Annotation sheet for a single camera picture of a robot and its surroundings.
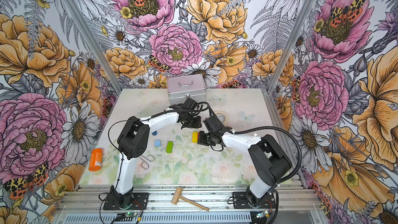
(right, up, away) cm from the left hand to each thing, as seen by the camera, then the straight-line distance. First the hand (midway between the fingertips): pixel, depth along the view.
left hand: (199, 129), depth 95 cm
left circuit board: (-30, -35, -24) cm, 52 cm away
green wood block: (-17, -9, -4) cm, 20 cm away
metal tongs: (-27, -15, -8) cm, 32 cm away
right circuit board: (+30, -35, -24) cm, 52 cm away
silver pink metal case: (-12, +26, +9) cm, 30 cm away
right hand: (0, -8, -8) cm, 11 cm away
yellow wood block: (-3, -5, -1) cm, 5 cm away
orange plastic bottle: (-54, -14, -12) cm, 57 cm away
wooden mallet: (-10, -28, -21) cm, 37 cm away
